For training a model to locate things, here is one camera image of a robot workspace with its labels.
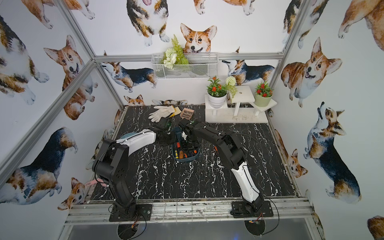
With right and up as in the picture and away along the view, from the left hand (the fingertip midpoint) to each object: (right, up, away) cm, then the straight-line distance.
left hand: (176, 137), depth 96 cm
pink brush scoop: (-43, -23, -13) cm, 51 cm away
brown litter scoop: (+5, +16, +21) cm, 27 cm away
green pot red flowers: (+55, +27, -4) cm, 61 cm away
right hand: (+6, -8, -4) cm, 11 cm away
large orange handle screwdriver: (+12, -8, -4) cm, 15 cm away
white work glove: (-14, +17, +21) cm, 31 cm away
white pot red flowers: (+25, +27, -8) cm, 38 cm away
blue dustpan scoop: (-35, +1, +7) cm, 36 cm away
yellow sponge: (-3, +18, +21) cm, 28 cm away
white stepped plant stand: (+49, +19, +25) cm, 59 cm away
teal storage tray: (+5, -8, -6) cm, 11 cm away
